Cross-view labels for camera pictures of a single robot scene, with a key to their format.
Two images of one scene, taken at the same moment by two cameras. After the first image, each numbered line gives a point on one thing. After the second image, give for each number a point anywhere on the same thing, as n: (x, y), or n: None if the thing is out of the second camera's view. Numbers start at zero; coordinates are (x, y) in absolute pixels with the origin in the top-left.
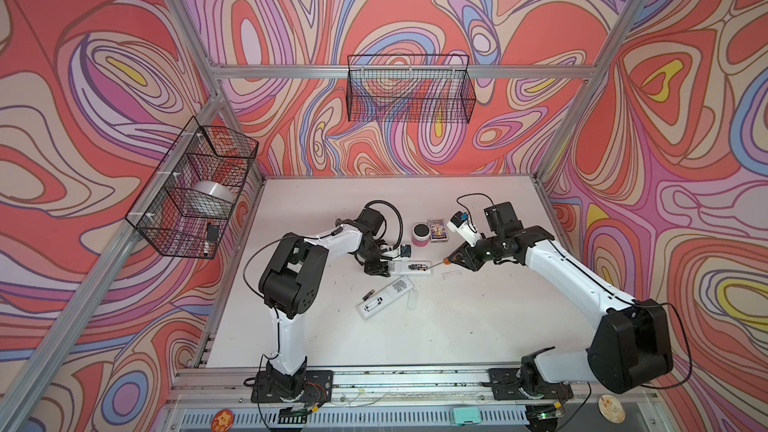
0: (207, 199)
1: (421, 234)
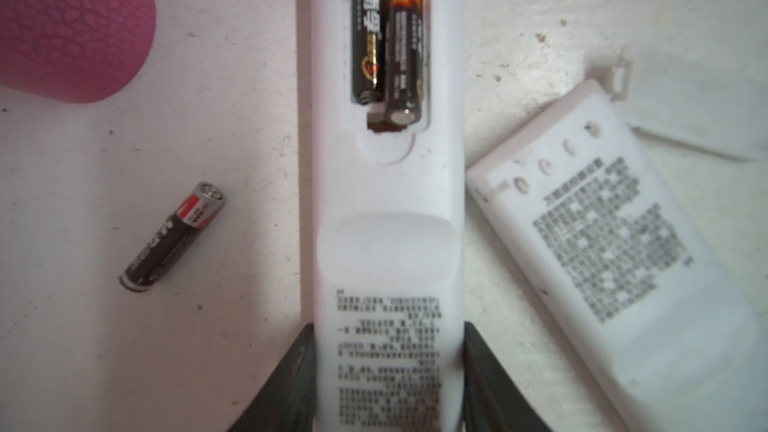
0: None
1: (74, 26)
